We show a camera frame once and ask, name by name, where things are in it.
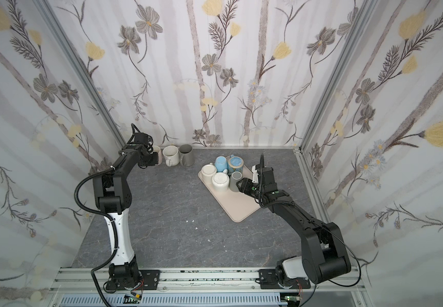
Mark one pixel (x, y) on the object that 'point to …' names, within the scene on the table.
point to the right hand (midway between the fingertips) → (241, 182)
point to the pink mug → (157, 149)
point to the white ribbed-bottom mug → (220, 181)
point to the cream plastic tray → (237, 205)
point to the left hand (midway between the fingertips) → (157, 157)
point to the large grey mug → (186, 155)
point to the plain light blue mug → (221, 164)
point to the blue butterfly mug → (235, 164)
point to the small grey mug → (236, 176)
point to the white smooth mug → (207, 171)
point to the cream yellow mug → (170, 153)
